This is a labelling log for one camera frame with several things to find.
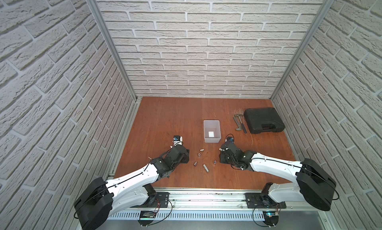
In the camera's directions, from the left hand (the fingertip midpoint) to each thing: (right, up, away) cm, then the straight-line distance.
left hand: (188, 149), depth 84 cm
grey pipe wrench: (+34, +16, +23) cm, 44 cm away
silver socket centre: (+6, -4, +4) cm, 9 cm away
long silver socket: (+10, -11, 0) cm, 15 cm away
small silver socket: (+16, -8, +2) cm, 18 cm away
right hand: (+20, -5, +3) cm, 21 cm away
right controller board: (+41, -31, -13) cm, 53 cm away
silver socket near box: (+8, -2, +7) cm, 11 cm away
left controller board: (-19, -28, -13) cm, 37 cm away
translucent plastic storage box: (+16, +8, +17) cm, 24 cm away
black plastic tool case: (+50, +16, +18) cm, 56 cm away
